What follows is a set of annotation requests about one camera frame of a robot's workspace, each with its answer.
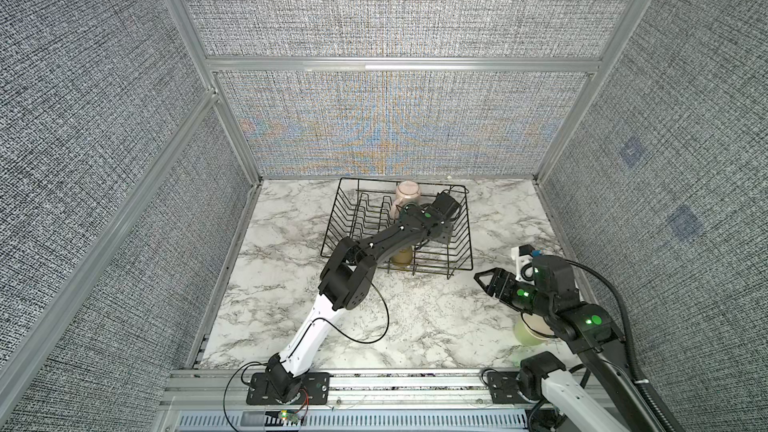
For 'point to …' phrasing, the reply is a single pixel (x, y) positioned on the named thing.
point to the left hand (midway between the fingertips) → (440, 232)
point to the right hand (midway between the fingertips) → (482, 278)
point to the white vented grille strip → (367, 421)
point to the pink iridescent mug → (407, 191)
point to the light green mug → (532, 329)
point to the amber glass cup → (403, 256)
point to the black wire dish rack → (362, 204)
